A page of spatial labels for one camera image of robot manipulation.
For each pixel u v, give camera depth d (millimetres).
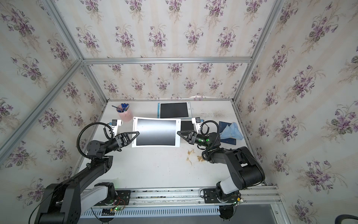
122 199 726
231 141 946
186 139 728
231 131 954
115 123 671
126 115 1006
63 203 401
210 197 722
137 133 688
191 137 711
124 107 1033
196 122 720
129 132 686
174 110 1179
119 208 692
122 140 658
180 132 732
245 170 449
